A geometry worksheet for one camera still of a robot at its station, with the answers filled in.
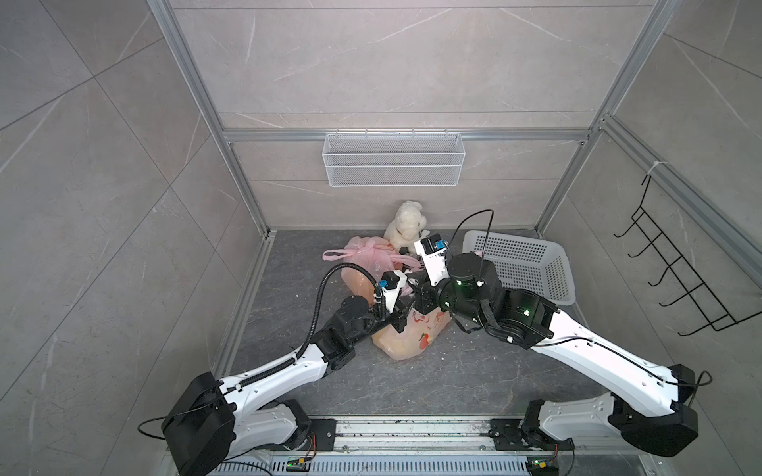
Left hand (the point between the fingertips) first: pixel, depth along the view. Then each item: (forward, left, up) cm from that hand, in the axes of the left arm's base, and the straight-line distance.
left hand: (420, 288), depth 69 cm
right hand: (-2, +3, +7) cm, 8 cm away
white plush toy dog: (+31, +1, -11) cm, 33 cm away
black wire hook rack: (-4, -60, +4) cm, 60 cm away
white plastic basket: (+27, -44, -26) cm, 58 cm away
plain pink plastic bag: (-5, 0, -13) cm, 14 cm away
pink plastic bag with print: (+21, +11, -13) cm, 27 cm away
